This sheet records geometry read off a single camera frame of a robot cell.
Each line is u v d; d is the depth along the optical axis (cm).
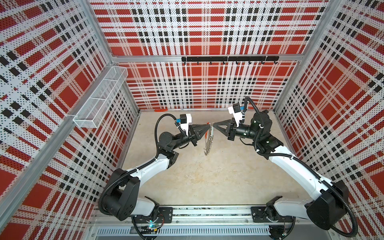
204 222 75
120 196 42
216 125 64
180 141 64
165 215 74
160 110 126
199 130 66
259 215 73
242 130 60
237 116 59
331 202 39
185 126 60
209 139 66
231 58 89
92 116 93
